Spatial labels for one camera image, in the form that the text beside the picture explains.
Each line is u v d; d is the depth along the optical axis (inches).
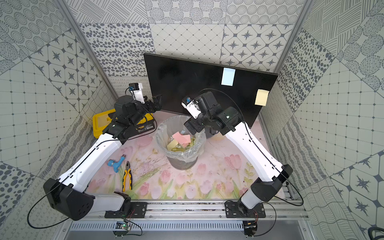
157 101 25.4
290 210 29.6
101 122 35.8
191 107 22.6
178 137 31.5
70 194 14.8
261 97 27.0
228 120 17.0
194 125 23.0
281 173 15.7
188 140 31.1
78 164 17.0
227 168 34.7
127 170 33.8
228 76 25.4
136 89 23.3
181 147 31.0
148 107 25.0
